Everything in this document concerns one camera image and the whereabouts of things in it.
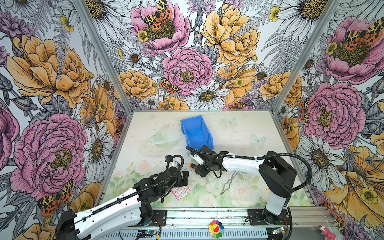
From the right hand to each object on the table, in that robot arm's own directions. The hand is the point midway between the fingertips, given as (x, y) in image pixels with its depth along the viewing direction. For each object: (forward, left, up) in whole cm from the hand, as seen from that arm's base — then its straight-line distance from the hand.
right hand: (201, 172), depth 88 cm
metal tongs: (-4, -17, -2) cm, 18 cm away
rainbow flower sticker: (-27, -5, 0) cm, 28 cm away
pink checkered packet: (-10, +12, -2) cm, 16 cm away
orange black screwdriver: (+5, +5, 0) cm, 7 cm away
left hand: (-6, +12, +8) cm, 15 cm away
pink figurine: (-31, -55, 0) cm, 63 cm away
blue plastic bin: (+30, +2, -1) cm, 30 cm away
